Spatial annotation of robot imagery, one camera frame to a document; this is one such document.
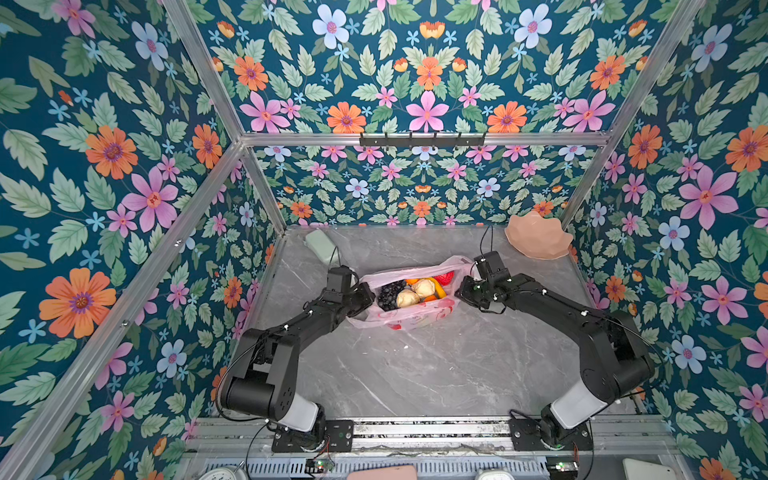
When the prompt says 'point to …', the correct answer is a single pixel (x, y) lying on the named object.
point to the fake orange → (412, 281)
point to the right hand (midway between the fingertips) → (456, 290)
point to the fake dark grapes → (387, 298)
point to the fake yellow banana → (442, 293)
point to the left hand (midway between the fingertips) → (380, 286)
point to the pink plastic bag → (408, 317)
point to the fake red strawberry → (446, 278)
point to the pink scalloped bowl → (538, 236)
